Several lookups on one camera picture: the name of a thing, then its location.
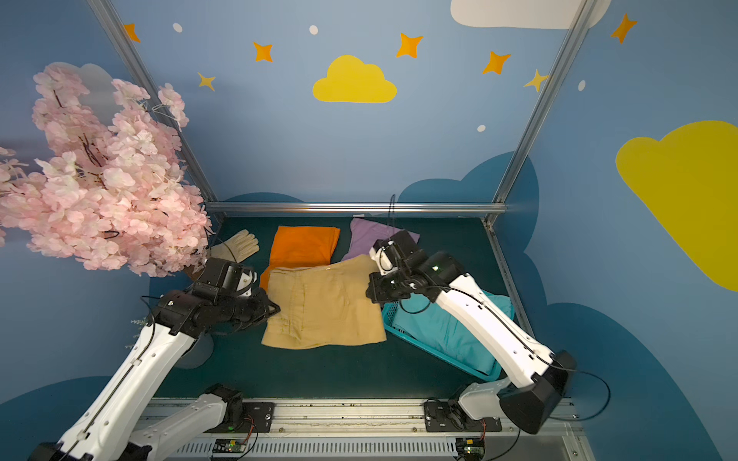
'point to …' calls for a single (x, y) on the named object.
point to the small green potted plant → (140, 323)
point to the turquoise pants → (425, 317)
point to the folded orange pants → (294, 247)
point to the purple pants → (364, 234)
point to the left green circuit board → (230, 446)
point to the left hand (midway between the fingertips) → (280, 304)
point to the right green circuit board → (470, 448)
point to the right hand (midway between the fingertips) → (374, 289)
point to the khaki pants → (323, 306)
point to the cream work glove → (238, 248)
